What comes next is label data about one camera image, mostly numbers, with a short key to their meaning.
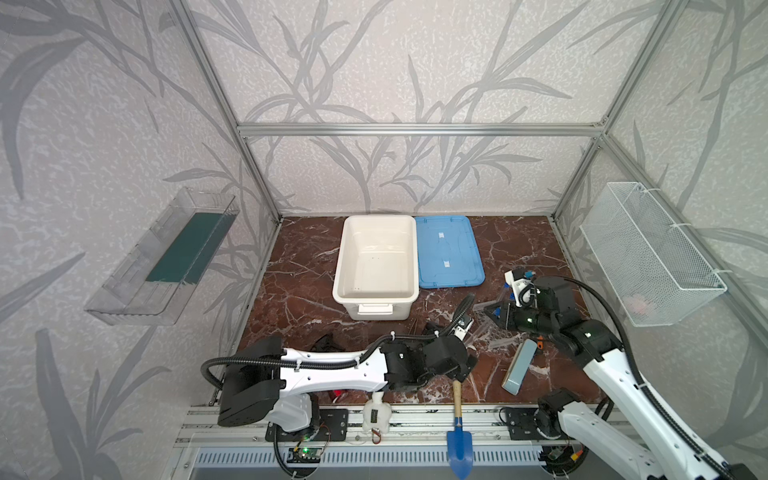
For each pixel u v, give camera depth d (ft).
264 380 1.33
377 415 2.37
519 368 2.58
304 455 2.33
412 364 1.80
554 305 1.86
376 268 3.52
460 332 2.06
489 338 2.90
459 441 2.37
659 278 1.99
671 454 1.32
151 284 2.10
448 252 3.62
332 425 2.42
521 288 2.20
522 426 2.39
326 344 2.84
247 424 1.48
